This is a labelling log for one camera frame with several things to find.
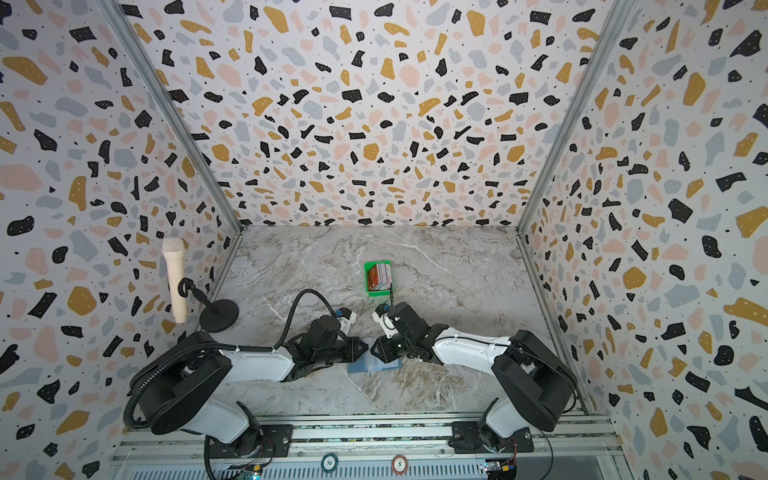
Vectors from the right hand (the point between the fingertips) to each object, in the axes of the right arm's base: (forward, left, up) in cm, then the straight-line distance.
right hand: (378, 351), depth 84 cm
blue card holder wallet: (-2, +3, -4) cm, 5 cm away
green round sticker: (-26, +10, -5) cm, 28 cm away
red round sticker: (-26, -7, -5) cm, 27 cm away
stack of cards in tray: (+27, +2, -1) cm, 27 cm away
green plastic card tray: (+33, +7, -2) cm, 34 cm away
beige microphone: (+14, +50, +27) cm, 58 cm away
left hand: (+2, 0, -1) cm, 2 cm away
